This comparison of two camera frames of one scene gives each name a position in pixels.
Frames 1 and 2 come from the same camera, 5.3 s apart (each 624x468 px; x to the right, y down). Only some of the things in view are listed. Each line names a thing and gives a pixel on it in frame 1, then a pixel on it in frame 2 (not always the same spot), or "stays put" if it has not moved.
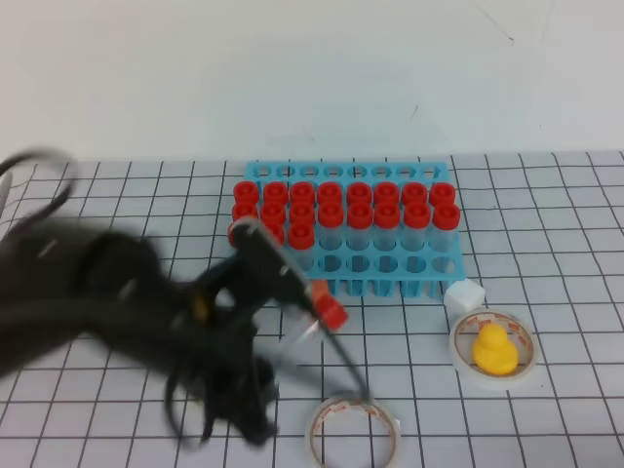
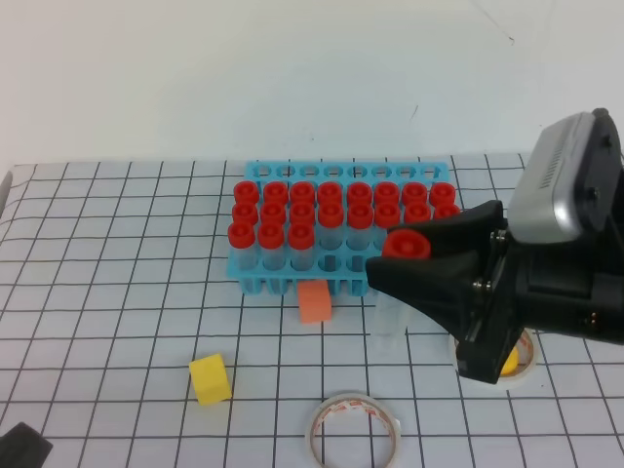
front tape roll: [336, 403] stays put
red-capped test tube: [329, 311] -> [392, 316]
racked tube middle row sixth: [386, 222] stays put
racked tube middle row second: [273, 213] stays put
